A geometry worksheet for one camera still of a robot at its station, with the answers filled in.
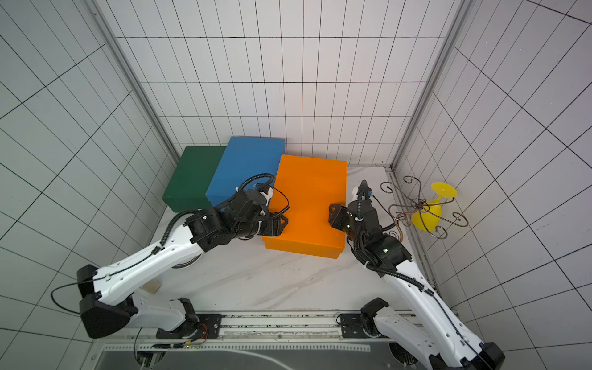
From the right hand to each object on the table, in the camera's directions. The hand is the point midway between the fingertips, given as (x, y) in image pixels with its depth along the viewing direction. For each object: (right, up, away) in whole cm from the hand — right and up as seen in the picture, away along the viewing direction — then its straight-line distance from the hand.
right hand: (330, 205), depth 73 cm
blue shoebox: (-33, +17, +16) cm, 40 cm away
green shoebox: (-59, +10, +30) cm, 67 cm away
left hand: (-17, -7, -4) cm, 19 cm away
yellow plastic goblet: (+28, -3, -8) cm, 29 cm away
